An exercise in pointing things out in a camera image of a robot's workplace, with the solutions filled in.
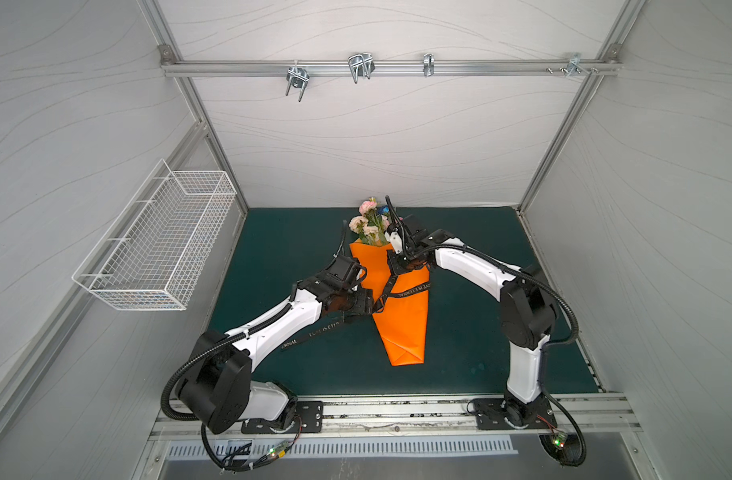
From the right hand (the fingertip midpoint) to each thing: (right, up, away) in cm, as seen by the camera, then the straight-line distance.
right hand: (395, 259), depth 92 cm
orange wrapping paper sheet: (+2, -17, -3) cm, 17 cm away
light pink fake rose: (-9, +18, +19) cm, 27 cm away
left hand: (-8, -11, -7) cm, 15 cm away
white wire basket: (-58, +3, -24) cm, 63 cm away
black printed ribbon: (-1, -10, -1) cm, 10 cm away
